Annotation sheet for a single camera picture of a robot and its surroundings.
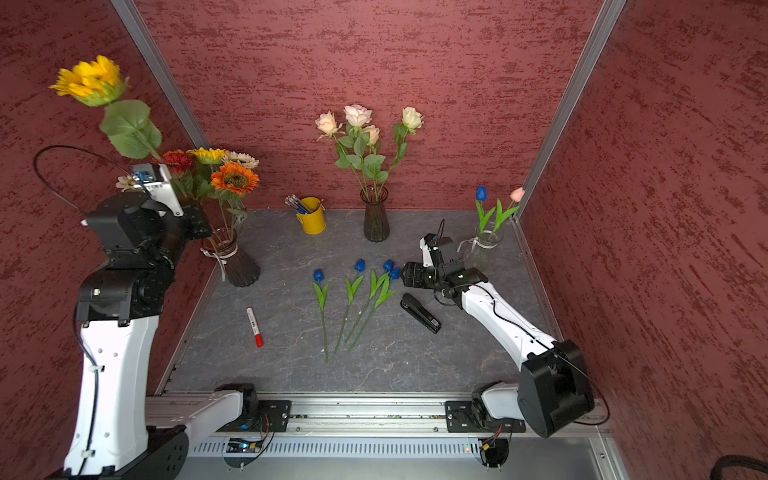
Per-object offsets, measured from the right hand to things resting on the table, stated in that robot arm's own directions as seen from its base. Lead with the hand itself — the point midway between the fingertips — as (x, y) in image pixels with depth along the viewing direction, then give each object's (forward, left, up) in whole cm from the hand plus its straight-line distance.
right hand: (410, 278), depth 84 cm
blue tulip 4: (+13, +7, -13) cm, 19 cm away
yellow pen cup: (+31, +34, -8) cm, 47 cm away
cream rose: (+33, +10, +17) cm, 39 cm away
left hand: (-1, +46, +32) cm, 56 cm away
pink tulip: (+20, -33, +13) cm, 40 cm away
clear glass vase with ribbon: (+13, -23, -4) cm, 26 cm away
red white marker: (-12, +46, -13) cm, 49 cm away
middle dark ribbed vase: (+27, +11, -7) cm, 29 cm away
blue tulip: (+21, -22, +13) cm, 33 cm away
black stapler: (-6, -3, -11) cm, 13 cm away
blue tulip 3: (+13, +17, -13) cm, 24 cm away
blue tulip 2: (+5, +29, -13) cm, 32 cm away
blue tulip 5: (+2, +8, -14) cm, 16 cm away
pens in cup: (+31, +39, +4) cm, 50 cm away
